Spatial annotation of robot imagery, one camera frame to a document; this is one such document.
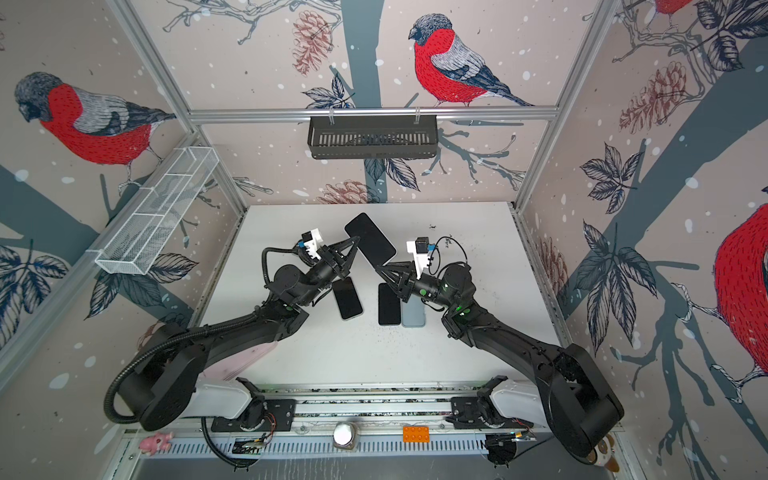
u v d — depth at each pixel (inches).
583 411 15.9
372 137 41.9
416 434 27.5
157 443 26.9
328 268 26.8
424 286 25.9
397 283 26.4
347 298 37.0
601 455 26.2
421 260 25.6
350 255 27.4
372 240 28.6
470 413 28.7
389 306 36.4
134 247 27.8
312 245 28.4
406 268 26.6
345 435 24.6
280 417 28.7
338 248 28.0
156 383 16.6
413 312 35.7
